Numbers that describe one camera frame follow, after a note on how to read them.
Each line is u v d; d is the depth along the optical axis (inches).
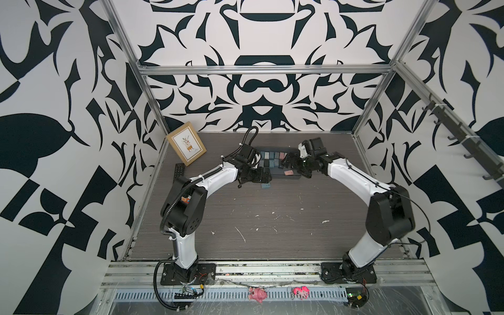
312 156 27.7
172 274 27.9
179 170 40.1
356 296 28.0
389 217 18.2
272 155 42.7
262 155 43.5
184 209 19.2
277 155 43.4
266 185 38.2
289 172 39.7
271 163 41.7
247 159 28.9
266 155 42.7
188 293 27.3
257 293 27.0
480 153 21.7
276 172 40.2
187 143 40.6
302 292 27.6
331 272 29.3
